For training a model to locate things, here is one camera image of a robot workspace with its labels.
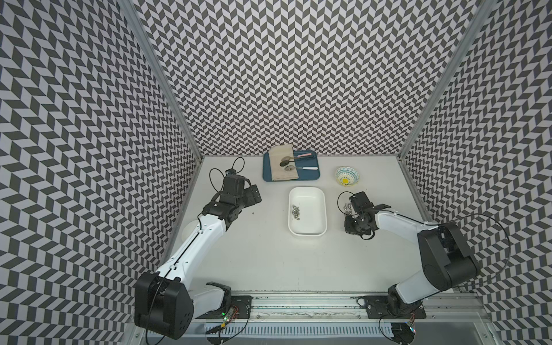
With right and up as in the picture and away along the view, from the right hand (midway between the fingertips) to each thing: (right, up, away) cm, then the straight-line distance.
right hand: (349, 232), depth 91 cm
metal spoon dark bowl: (-28, +31, +24) cm, 48 cm away
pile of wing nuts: (-23, +8, +5) cm, 25 cm away
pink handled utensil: (-18, +35, +17) cm, 43 cm away
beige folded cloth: (-31, +26, +21) cm, 45 cm away
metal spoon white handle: (-24, +28, +21) cm, 43 cm away
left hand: (-42, +17, -8) cm, 46 cm away
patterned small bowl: (+4, +24, +17) cm, 30 cm away
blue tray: (-14, +32, +25) cm, 43 cm away
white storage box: (-17, +8, +7) cm, 20 cm away
